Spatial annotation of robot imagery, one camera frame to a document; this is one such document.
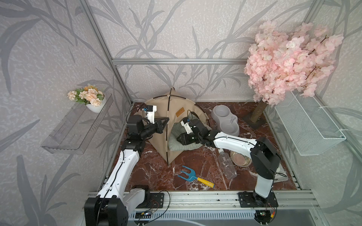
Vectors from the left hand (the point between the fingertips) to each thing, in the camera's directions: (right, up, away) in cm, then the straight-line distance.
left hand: (168, 119), depth 75 cm
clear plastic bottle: (+34, -27, +8) cm, 44 cm away
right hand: (+5, -11, +10) cm, 15 cm away
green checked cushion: (+4, -5, +2) cm, 7 cm away
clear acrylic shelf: (-43, -7, -11) cm, 45 cm away
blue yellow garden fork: (+13, -34, +6) cm, 36 cm away
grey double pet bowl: (+39, -3, +30) cm, 50 cm away
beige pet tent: (0, +9, +4) cm, 10 cm away
